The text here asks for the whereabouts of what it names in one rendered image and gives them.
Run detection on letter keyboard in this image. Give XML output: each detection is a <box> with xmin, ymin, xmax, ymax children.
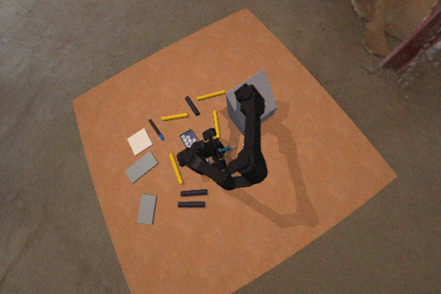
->
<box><xmin>178</xmin><ymin>128</ymin><xmax>211</xmax><ymax>165</ymax></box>

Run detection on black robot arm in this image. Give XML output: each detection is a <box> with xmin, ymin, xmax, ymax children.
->
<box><xmin>176</xmin><ymin>83</ymin><xmax>268</xmax><ymax>191</ymax></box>

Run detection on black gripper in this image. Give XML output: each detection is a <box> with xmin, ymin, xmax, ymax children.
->
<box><xmin>202</xmin><ymin>128</ymin><xmax>227</xmax><ymax>170</ymax></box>

